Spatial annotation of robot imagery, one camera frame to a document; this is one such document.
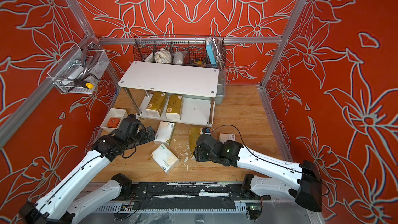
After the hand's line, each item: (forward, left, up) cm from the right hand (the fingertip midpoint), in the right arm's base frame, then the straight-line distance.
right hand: (195, 154), depth 73 cm
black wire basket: (+59, +10, +21) cm, 64 cm away
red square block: (+21, +51, -6) cm, 56 cm away
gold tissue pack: (+30, +24, +1) cm, 39 cm away
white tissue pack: (+16, +20, -9) cm, 27 cm away
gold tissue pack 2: (+27, +13, +1) cm, 30 cm away
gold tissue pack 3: (+10, +1, +2) cm, 10 cm away
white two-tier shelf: (+26, -1, +22) cm, 34 cm away
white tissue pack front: (0, +16, -8) cm, 18 cm away
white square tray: (+31, +52, -10) cm, 61 cm away
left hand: (+9, +24, +4) cm, 26 cm away
